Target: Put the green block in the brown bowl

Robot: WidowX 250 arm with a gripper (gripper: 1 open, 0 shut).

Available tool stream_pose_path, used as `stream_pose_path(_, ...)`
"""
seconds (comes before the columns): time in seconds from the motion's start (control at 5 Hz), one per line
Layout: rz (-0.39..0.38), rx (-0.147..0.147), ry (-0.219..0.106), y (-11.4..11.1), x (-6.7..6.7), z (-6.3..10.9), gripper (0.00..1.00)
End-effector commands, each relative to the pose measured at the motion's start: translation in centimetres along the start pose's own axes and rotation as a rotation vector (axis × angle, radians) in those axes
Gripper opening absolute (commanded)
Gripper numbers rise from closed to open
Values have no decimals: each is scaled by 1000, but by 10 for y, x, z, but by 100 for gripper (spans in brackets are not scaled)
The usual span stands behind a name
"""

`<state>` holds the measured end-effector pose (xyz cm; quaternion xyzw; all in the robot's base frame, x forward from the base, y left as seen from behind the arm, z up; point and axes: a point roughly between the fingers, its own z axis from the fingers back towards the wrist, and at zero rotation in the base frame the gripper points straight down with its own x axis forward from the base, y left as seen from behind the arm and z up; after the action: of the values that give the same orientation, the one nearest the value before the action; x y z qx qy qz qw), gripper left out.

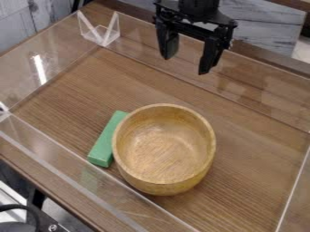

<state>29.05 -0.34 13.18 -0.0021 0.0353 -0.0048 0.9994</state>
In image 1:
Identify brown wooden bowl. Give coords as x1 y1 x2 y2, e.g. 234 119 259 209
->
112 103 216 196

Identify clear acrylic tray walls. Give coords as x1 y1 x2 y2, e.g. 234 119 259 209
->
0 16 310 232

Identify clear acrylic corner bracket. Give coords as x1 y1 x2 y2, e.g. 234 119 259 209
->
76 11 120 47

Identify green rectangular block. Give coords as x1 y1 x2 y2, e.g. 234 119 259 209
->
87 111 127 168

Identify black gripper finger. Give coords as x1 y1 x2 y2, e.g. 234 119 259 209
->
199 26 234 74
155 19 179 60

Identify black table leg frame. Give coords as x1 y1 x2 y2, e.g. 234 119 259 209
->
27 188 71 232

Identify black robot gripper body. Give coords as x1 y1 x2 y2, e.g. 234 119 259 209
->
154 0 238 41

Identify black cable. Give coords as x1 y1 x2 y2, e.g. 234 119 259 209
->
0 204 41 232

